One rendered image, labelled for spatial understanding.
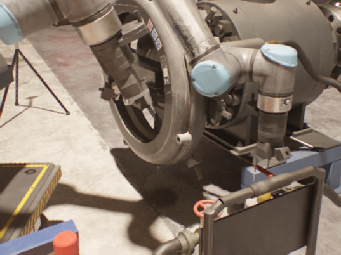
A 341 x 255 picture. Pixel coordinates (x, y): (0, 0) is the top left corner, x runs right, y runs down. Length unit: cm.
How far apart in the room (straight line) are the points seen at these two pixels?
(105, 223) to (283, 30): 112
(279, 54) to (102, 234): 109
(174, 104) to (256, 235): 55
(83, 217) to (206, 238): 102
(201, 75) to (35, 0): 40
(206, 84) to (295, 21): 97
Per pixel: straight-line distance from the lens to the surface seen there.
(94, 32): 84
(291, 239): 122
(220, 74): 96
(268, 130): 113
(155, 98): 152
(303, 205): 118
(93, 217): 189
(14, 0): 82
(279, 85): 108
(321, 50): 194
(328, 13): 224
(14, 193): 152
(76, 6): 83
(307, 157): 191
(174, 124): 144
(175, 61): 138
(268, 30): 177
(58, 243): 62
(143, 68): 154
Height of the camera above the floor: 107
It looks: 22 degrees down
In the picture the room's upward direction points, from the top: straight up
